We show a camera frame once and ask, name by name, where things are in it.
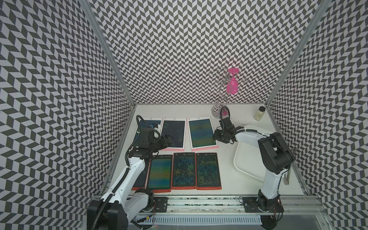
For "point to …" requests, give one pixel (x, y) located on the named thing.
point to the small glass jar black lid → (259, 113)
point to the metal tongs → (286, 177)
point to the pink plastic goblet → (232, 84)
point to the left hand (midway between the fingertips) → (170, 140)
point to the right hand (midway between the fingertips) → (215, 139)
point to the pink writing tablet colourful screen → (154, 123)
